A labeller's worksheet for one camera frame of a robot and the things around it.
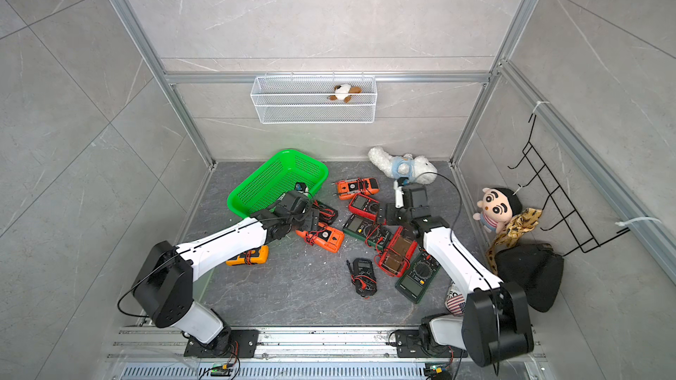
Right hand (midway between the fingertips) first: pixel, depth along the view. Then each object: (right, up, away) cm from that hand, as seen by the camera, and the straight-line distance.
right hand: (392, 207), depth 87 cm
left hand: (-28, -1, +1) cm, 28 cm away
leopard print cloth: (+33, -7, -11) cm, 36 cm away
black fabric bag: (+32, -13, -23) cm, 41 cm away
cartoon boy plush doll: (+32, 0, -6) cm, 32 cm away
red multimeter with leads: (-8, -1, +11) cm, 14 cm away
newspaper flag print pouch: (+18, -28, -9) cm, 34 cm away
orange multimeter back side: (-15, +5, +18) cm, 24 cm away
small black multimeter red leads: (-10, -22, -5) cm, 25 cm away
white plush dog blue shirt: (+9, +15, +16) cm, 23 cm away
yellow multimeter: (-46, -16, -1) cm, 49 cm away
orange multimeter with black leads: (-21, -12, +4) cm, 25 cm away
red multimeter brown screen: (+1, -17, -1) cm, 17 cm away
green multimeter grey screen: (+8, -23, -3) cm, 25 cm away
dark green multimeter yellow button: (-8, -10, +6) cm, 14 cm away
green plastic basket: (-45, +11, +27) cm, 54 cm away
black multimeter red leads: (-23, -4, +11) cm, 26 cm away
